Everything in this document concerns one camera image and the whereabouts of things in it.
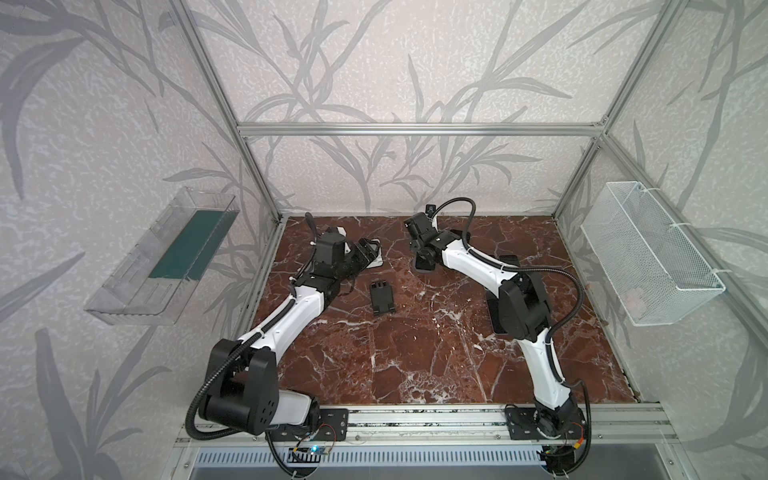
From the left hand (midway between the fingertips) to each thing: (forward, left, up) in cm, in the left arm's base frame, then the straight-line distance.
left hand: (380, 241), depth 84 cm
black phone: (+9, -45, -21) cm, 50 cm away
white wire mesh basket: (-18, -61, +13) cm, 65 cm away
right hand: (+13, -14, -9) cm, 21 cm away
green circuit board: (-48, +15, -23) cm, 56 cm away
